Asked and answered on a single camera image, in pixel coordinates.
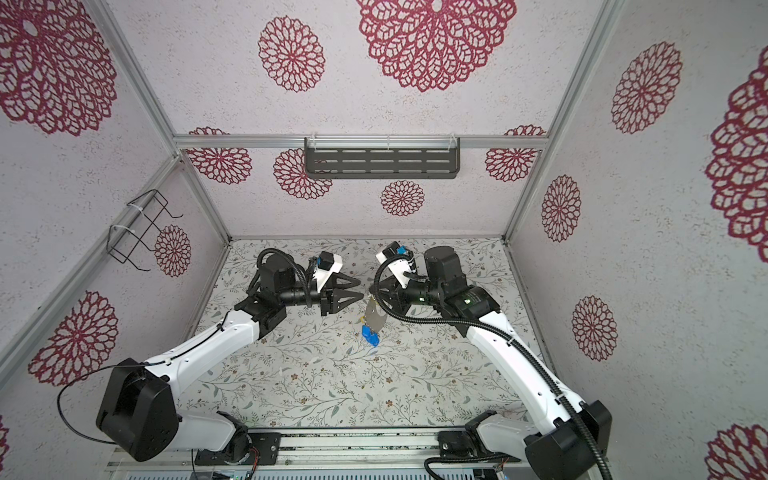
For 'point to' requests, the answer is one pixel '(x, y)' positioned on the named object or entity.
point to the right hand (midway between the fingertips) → (374, 283)
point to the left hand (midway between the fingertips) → (359, 292)
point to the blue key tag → (370, 336)
